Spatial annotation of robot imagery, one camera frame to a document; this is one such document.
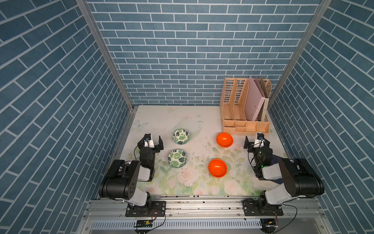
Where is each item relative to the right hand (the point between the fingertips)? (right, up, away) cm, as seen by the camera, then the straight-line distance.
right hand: (256, 137), depth 90 cm
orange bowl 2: (-25, -18, -4) cm, 31 cm away
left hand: (-63, +1, -1) cm, 63 cm away
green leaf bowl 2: (-50, -14, +1) cm, 52 cm away
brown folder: (+6, +17, +2) cm, 18 cm away
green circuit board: (-64, -41, -18) cm, 78 cm away
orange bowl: (-19, -3, +7) cm, 20 cm away
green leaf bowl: (-48, -1, +12) cm, 50 cm away
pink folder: (0, +24, +2) cm, 24 cm away
